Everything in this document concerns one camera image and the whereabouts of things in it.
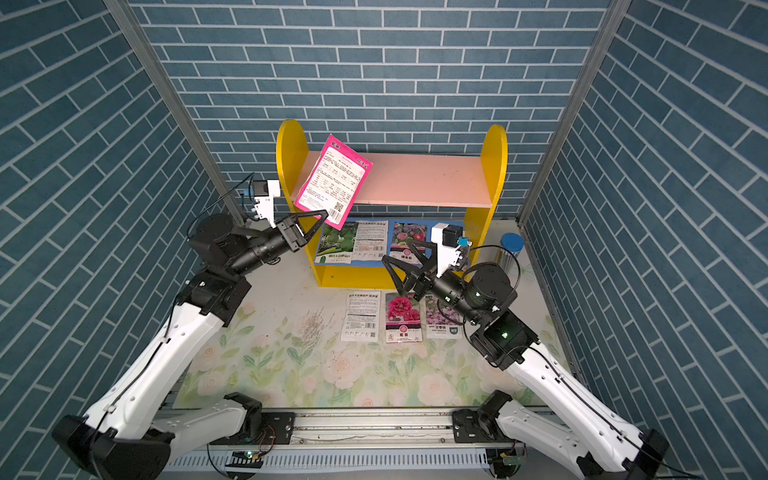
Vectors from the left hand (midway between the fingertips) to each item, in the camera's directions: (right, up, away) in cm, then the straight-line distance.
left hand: (336, 218), depth 59 cm
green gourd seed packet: (-7, -6, +35) cm, 36 cm away
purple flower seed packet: (+27, -29, +34) cm, 52 cm away
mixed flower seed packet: (+14, -2, +38) cm, 40 cm away
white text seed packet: (+1, -28, +34) cm, 44 cm away
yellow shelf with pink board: (+19, +8, +65) cm, 68 cm away
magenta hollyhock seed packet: (+14, -29, +34) cm, 47 cm away
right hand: (+13, -7, -2) cm, 15 cm away
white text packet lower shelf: (+4, -4, +37) cm, 37 cm away
